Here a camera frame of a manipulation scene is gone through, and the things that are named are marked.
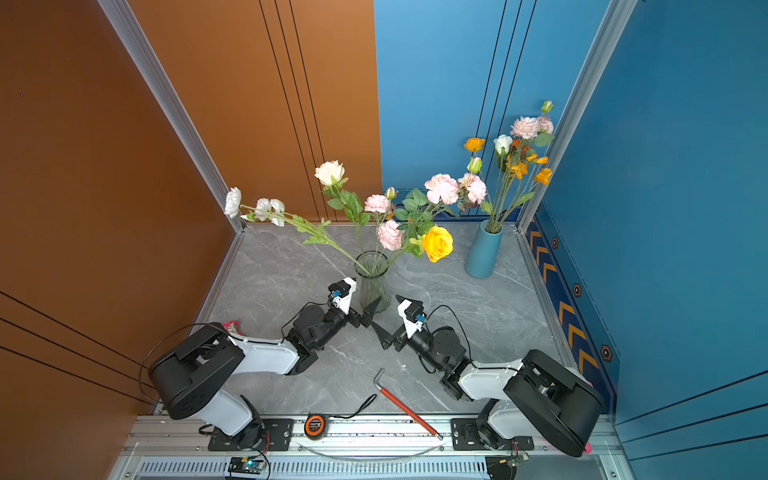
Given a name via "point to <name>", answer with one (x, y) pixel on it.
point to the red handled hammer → (380, 387)
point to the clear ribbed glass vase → (372, 265)
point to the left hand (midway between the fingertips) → (367, 286)
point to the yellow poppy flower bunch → (522, 180)
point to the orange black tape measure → (315, 426)
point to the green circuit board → (246, 465)
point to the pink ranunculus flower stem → (389, 234)
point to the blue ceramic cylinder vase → (483, 253)
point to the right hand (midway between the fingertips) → (383, 310)
